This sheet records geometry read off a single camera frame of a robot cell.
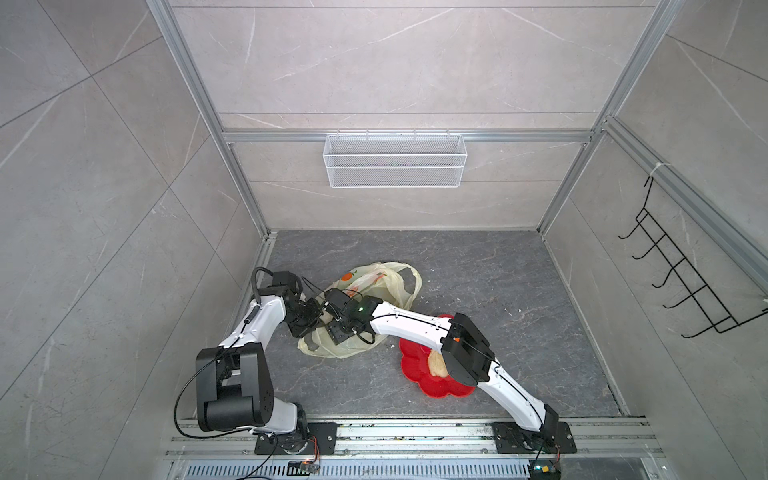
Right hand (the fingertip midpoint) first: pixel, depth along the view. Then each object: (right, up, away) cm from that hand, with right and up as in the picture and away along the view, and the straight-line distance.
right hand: (340, 326), depth 91 cm
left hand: (-5, +4, -3) cm, 7 cm away
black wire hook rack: (+82, +9, -33) cm, 89 cm away
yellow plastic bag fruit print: (+18, +13, +1) cm, 22 cm away
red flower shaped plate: (+23, -9, -7) cm, 26 cm away
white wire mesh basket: (+17, +55, +10) cm, 58 cm away
